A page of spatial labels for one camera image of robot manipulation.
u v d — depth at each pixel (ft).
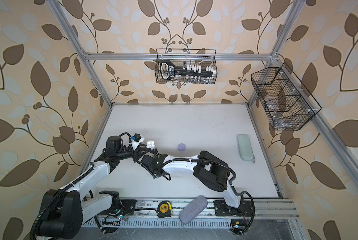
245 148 3.09
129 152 2.37
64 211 1.34
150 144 2.69
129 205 2.48
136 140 2.32
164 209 2.37
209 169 1.75
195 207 2.34
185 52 2.99
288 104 2.40
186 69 2.71
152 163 2.18
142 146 2.62
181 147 3.15
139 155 2.43
